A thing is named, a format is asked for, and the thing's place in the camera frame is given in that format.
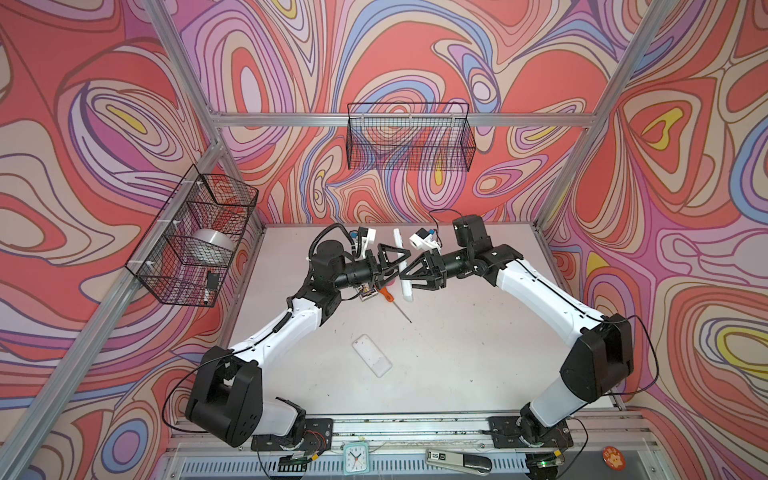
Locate orange handled screwdriver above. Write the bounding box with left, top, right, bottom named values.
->
left=379, top=287, right=413, bottom=324

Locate black silver stapler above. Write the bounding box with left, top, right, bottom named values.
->
left=425, top=449, right=493, bottom=476

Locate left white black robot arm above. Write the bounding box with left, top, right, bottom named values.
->
left=184, top=240, right=411, bottom=448

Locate small teal alarm clock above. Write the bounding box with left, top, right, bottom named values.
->
left=343, top=441, right=371, bottom=476

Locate small colourful card box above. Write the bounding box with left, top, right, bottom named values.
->
left=358, top=284, right=379, bottom=301

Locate white remote control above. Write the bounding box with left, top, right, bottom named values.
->
left=393, top=228, right=413, bottom=302

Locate red round sticker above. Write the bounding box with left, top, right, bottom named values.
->
left=602, top=446, right=627, bottom=472

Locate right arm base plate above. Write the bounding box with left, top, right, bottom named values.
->
left=486, top=416, right=574, bottom=450

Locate black wire basket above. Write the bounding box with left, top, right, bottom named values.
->
left=125, top=165, right=259, bottom=308
left=346, top=100, right=477, bottom=172

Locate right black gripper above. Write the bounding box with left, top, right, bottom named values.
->
left=398, top=246, right=472, bottom=292

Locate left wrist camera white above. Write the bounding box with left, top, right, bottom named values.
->
left=350, top=227, right=376, bottom=259

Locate white roll in basket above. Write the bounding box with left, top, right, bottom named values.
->
left=187, top=229, right=235, bottom=267

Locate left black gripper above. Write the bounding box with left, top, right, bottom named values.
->
left=329, top=248, right=408, bottom=294

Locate black wire basket left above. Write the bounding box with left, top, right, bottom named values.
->
left=125, top=165, right=259, bottom=308

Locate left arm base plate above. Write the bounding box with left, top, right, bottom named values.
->
left=250, top=417, right=334, bottom=453

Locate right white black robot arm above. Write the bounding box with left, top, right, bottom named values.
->
left=399, top=215, right=634, bottom=447

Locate black wire basket back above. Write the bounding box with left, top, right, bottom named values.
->
left=346, top=100, right=477, bottom=172

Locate white rectangular plastic tray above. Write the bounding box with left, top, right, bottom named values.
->
left=352, top=335, right=393, bottom=378

